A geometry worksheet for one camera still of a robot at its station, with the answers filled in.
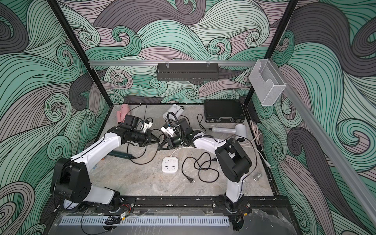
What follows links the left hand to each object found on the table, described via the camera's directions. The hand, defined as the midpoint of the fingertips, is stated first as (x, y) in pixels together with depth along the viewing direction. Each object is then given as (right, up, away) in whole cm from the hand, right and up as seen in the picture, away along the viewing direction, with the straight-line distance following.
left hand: (159, 139), depth 80 cm
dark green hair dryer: (-24, -11, +7) cm, 27 cm away
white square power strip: (+5, -16, +5) cm, 18 cm away
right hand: (0, -6, -1) cm, 6 cm away
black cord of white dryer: (+28, +4, +24) cm, 37 cm away
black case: (+48, +18, +42) cm, 66 cm away
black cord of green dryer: (-13, -12, +10) cm, 21 cm away
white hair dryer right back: (+52, +2, +18) cm, 55 cm away
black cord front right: (+30, -16, +8) cm, 35 cm away
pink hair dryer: (-35, +14, +30) cm, 48 cm away
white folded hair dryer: (+9, +15, -9) cm, 19 cm away
